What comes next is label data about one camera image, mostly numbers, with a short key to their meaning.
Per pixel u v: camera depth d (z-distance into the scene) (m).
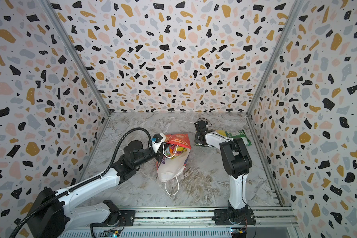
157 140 0.62
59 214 0.39
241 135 1.06
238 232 0.72
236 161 0.54
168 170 0.85
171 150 0.92
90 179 0.49
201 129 0.83
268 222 0.73
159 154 0.66
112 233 0.70
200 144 1.00
